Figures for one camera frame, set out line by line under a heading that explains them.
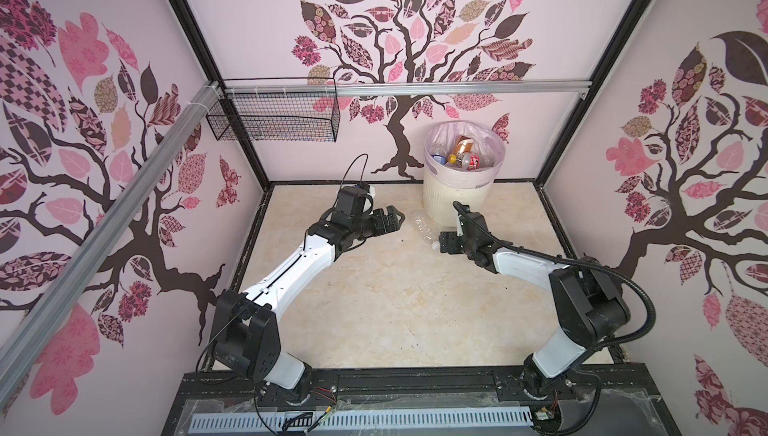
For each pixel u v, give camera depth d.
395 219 0.74
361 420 0.70
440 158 0.98
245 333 0.42
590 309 0.46
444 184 0.90
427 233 1.04
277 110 0.95
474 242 0.73
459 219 0.76
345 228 0.62
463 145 0.99
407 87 0.95
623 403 0.71
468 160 0.97
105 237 0.52
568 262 0.51
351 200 0.62
